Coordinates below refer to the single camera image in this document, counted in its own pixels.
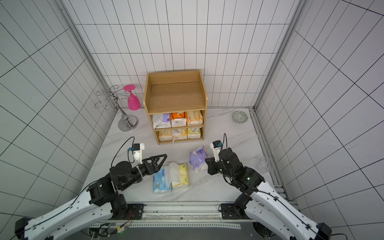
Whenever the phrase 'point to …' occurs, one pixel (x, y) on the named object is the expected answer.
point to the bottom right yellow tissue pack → (194, 132)
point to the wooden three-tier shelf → (177, 92)
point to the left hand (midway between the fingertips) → (162, 160)
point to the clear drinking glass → (266, 164)
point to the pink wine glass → (134, 102)
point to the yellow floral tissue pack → (183, 175)
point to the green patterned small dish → (239, 117)
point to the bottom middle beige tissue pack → (179, 133)
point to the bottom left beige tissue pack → (165, 135)
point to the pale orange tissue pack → (194, 118)
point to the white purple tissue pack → (162, 120)
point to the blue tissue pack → (159, 182)
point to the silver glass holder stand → (126, 123)
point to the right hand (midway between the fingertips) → (200, 161)
